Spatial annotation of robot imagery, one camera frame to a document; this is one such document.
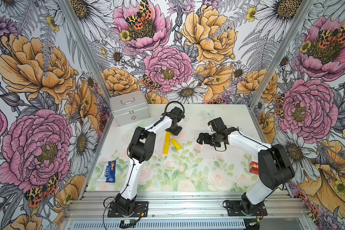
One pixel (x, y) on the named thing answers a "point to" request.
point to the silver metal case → (130, 108)
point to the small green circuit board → (127, 221)
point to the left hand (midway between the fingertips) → (173, 133)
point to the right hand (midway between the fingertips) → (203, 144)
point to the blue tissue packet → (110, 172)
